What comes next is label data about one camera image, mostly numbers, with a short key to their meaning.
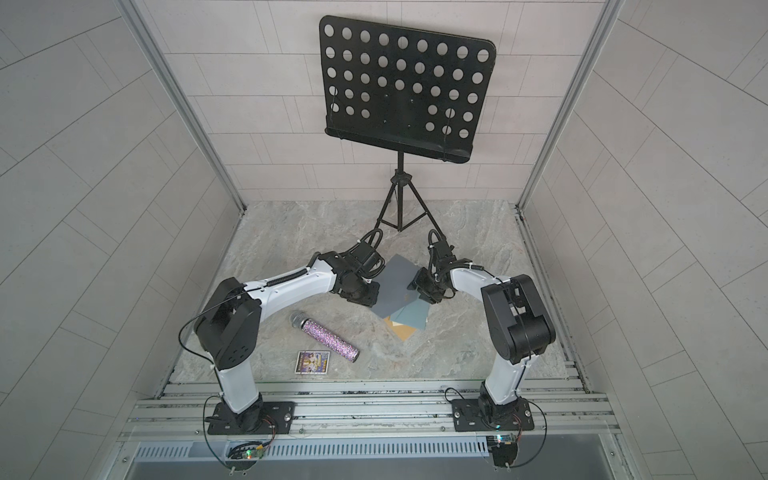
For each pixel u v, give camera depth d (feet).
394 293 3.00
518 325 1.56
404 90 2.19
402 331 2.85
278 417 2.33
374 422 2.33
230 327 1.52
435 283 2.32
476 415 2.33
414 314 2.92
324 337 2.69
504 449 2.23
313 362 2.58
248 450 2.16
